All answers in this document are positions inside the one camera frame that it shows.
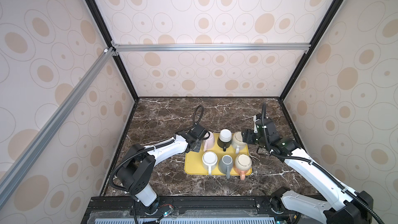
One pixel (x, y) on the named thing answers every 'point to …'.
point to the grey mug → (225, 165)
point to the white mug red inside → (210, 160)
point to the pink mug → (209, 143)
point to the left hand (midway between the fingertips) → (197, 142)
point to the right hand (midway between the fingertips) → (247, 132)
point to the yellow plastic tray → (194, 164)
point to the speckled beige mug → (237, 143)
